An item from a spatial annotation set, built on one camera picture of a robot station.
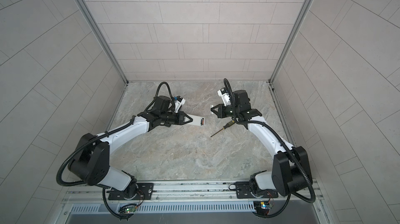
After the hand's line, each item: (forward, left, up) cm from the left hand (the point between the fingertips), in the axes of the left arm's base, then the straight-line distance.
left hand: (194, 118), depth 81 cm
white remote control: (+1, -1, -4) cm, 4 cm away
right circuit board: (-36, -33, -14) cm, 51 cm away
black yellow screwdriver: (+4, -21, -12) cm, 25 cm away
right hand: (+2, -9, +4) cm, 10 cm away
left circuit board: (-38, +25, -10) cm, 47 cm away
